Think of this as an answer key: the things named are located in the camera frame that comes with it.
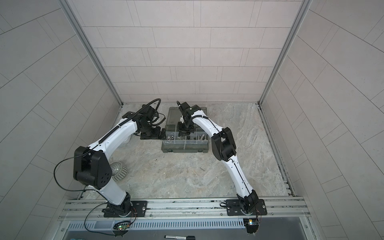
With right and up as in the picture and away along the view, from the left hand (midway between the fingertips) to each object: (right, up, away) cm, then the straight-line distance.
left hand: (163, 134), depth 85 cm
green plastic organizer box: (+19, -5, +6) cm, 21 cm away
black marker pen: (+13, -41, -22) cm, 48 cm away
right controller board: (+45, -39, -17) cm, 62 cm away
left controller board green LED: (-13, -39, -21) cm, 46 cm away
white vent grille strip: (+37, -39, -17) cm, 57 cm away
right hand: (+8, -1, +8) cm, 11 cm away
